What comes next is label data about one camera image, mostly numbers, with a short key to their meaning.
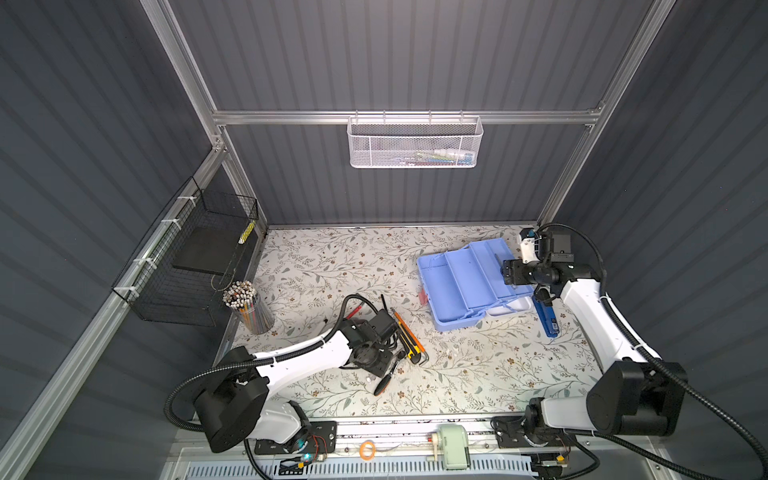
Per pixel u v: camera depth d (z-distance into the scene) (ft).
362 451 2.37
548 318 2.99
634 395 1.33
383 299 3.25
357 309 3.17
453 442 2.23
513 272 2.52
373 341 2.11
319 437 2.38
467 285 3.11
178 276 2.35
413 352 2.83
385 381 2.70
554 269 1.96
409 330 3.02
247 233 2.69
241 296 2.59
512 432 2.42
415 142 4.06
